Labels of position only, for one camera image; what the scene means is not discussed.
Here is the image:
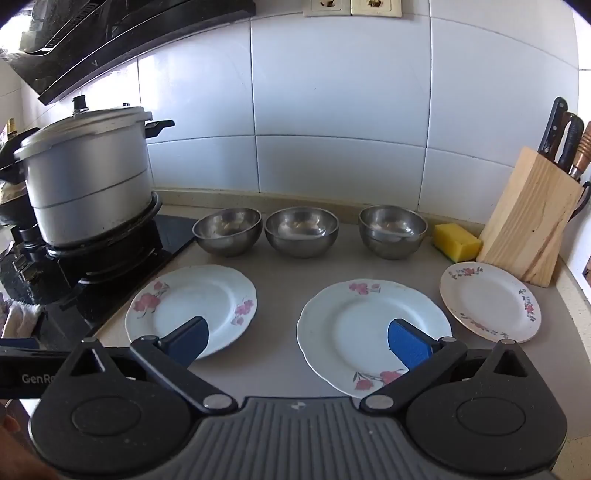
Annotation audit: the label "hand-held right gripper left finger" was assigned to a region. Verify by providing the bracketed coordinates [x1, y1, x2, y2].
[61, 316, 238, 413]

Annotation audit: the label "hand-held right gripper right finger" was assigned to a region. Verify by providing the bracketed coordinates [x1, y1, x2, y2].
[360, 318, 534, 413]

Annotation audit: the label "stainless steel bowl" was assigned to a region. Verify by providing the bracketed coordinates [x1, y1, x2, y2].
[192, 207, 264, 257]
[359, 205, 428, 260]
[264, 207, 341, 259]

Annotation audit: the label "person's left hand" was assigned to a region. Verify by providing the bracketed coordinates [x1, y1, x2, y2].
[0, 405, 61, 480]

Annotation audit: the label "white floral plate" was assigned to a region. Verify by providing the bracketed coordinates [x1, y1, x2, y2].
[296, 279, 453, 398]
[125, 264, 257, 360]

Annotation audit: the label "white cloth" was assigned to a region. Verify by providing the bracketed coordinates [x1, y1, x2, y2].
[0, 295, 42, 340]

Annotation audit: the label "small cream floral plate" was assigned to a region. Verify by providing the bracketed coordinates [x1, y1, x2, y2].
[439, 261, 542, 343]

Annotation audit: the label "black gas stove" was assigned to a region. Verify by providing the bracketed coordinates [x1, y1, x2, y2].
[0, 191, 199, 330]

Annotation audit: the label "yellow sponge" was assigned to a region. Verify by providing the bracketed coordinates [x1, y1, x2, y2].
[432, 223, 483, 264]

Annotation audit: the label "wooden knife block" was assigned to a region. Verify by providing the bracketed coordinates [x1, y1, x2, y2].
[475, 147, 585, 288]

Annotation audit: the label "silver pressure cooker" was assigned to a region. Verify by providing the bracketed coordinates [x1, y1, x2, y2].
[0, 95, 175, 247]

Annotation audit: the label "black range hood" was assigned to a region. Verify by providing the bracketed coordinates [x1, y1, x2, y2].
[0, 0, 257, 106]

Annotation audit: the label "dark handled scissors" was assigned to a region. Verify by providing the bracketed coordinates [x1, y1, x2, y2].
[570, 181, 591, 220]

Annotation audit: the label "wooden handled knife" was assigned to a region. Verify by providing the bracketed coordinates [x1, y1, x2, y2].
[569, 121, 591, 181]

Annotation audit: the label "black handled knife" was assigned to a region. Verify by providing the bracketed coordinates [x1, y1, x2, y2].
[537, 97, 568, 160]

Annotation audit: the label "beige wall outlet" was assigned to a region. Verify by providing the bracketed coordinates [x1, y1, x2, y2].
[303, 0, 350, 18]
[350, 0, 402, 18]

